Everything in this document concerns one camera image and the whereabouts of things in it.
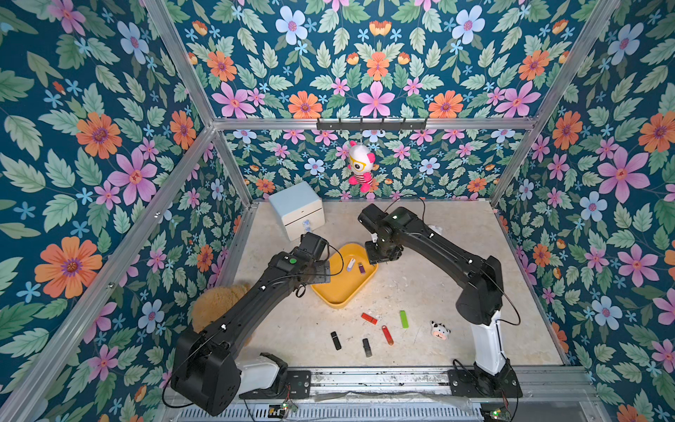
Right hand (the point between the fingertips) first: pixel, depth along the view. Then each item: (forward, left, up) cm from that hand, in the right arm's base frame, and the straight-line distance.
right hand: (373, 256), depth 85 cm
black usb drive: (-23, +12, -15) cm, 29 cm away
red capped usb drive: (-16, 0, -15) cm, 21 cm away
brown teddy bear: (-20, +43, +7) cm, 48 cm away
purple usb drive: (+3, +4, -14) cm, 15 cm away
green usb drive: (-15, -11, -15) cm, 24 cm away
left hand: (-6, +18, -1) cm, 19 cm away
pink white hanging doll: (+33, +4, +12) cm, 35 cm away
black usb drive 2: (-25, +2, -14) cm, 28 cm away
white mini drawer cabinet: (+20, +28, +1) cm, 34 cm away
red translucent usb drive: (-21, -5, -14) cm, 26 cm away
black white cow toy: (-19, -21, -13) cm, 31 cm away
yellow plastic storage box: (+2, +9, -15) cm, 17 cm away
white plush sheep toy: (+21, -26, -11) cm, 35 cm away
